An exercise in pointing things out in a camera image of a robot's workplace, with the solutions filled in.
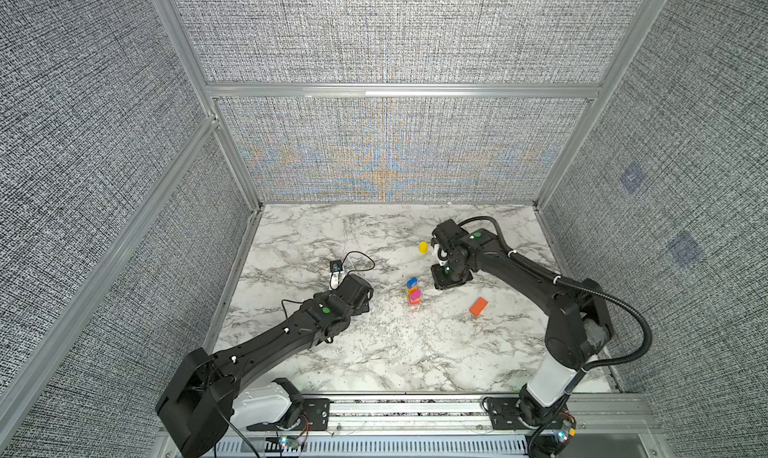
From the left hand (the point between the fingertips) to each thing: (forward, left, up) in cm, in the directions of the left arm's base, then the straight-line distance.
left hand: (349, 296), depth 85 cm
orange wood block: (0, -19, -7) cm, 21 cm away
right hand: (+3, -27, +1) cm, 27 cm away
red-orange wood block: (-1, -39, -8) cm, 40 cm away
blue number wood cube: (+5, -19, -2) cm, 19 cm away
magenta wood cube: (+3, -20, -7) cm, 21 cm away
